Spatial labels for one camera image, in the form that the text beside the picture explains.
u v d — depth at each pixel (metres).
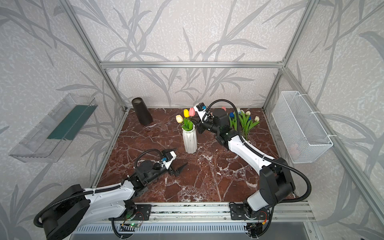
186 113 0.77
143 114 1.02
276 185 0.43
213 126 0.67
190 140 0.84
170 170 0.69
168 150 0.99
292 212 0.76
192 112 0.75
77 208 0.42
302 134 0.62
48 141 0.64
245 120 1.08
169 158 0.63
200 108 0.66
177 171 0.69
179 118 0.73
